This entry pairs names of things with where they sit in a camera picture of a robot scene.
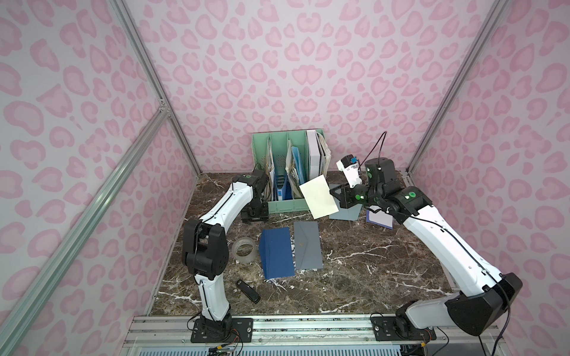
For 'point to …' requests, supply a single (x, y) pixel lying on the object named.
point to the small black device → (249, 291)
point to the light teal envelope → (351, 213)
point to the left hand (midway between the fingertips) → (260, 218)
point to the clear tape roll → (243, 259)
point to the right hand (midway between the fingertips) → (329, 191)
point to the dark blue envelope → (276, 253)
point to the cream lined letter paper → (318, 196)
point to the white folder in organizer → (315, 153)
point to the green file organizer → (291, 158)
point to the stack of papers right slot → (325, 154)
